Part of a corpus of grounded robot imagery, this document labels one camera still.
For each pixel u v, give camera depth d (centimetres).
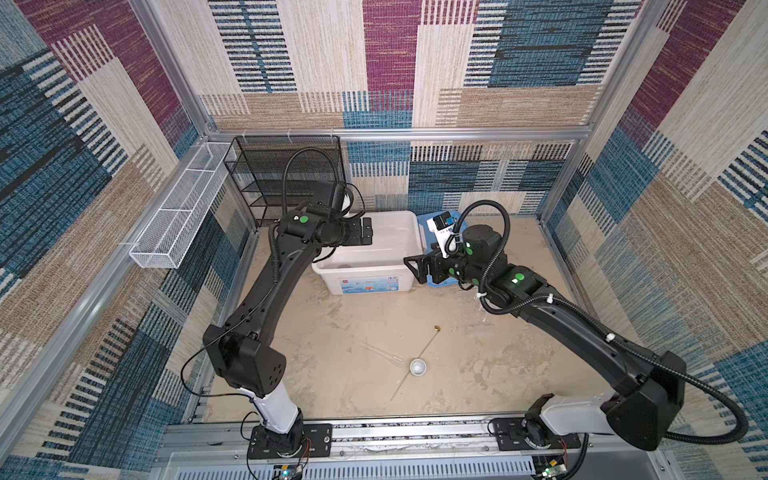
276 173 108
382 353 87
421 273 65
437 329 92
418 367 84
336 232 60
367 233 71
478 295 54
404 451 73
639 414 44
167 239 91
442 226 62
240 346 43
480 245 54
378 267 92
